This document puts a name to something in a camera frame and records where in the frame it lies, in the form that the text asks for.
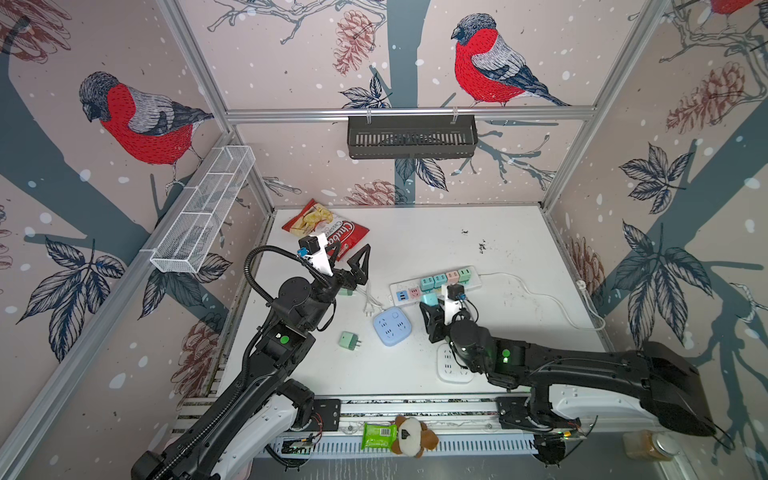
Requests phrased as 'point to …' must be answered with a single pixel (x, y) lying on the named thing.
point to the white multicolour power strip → (413, 291)
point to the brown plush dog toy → (413, 437)
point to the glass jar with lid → (646, 445)
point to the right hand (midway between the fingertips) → (422, 307)
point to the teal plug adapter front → (430, 298)
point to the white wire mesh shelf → (201, 209)
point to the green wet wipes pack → (378, 437)
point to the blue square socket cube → (392, 326)
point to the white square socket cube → (448, 368)
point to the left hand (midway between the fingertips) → (353, 245)
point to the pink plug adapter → (453, 277)
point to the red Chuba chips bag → (316, 219)
